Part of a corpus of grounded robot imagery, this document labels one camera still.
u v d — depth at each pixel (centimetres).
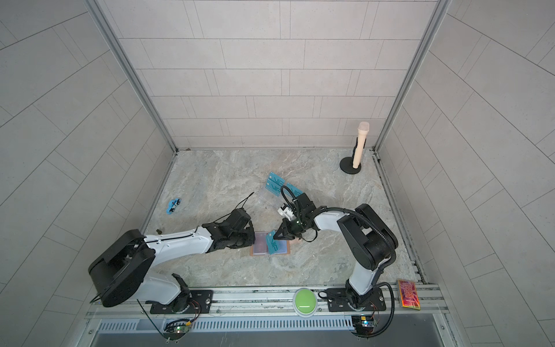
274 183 93
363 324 68
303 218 72
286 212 84
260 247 83
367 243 47
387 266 48
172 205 92
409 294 71
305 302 70
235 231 67
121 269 41
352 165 100
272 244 82
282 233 77
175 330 65
